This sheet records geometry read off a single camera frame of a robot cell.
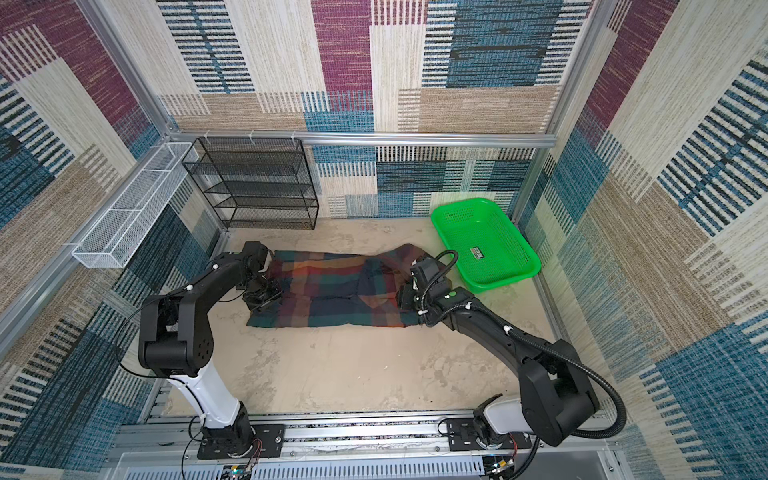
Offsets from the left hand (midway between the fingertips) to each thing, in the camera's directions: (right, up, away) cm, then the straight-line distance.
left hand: (280, 299), depth 93 cm
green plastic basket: (+70, +16, +16) cm, 73 cm away
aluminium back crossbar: (+26, +51, +4) cm, 57 cm away
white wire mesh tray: (-30, +17, -23) cm, 42 cm away
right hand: (+37, +1, -7) cm, 38 cm away
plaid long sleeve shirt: (+23, +3, +4) cm, 23 cm away
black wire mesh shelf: (-15, +40, +17) cm, 46 cm away
